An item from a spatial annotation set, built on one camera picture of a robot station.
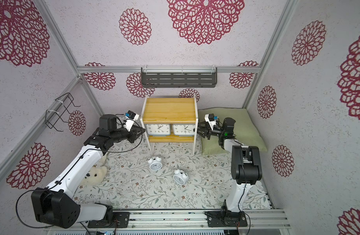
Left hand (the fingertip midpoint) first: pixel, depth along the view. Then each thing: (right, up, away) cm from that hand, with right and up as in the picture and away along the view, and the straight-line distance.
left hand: (142, 130), depth 78 cm
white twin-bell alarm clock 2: (+20, -26, +2) cm, 33 cm away
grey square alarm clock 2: (+22, 0, +7) cm, 24 cm away
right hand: (+29, +2, +8) cm, 30 cm away
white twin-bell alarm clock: (+5, -20, +9) cm, 23 cm away
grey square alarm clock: (+7, 0, +8) cm, 11 cm away
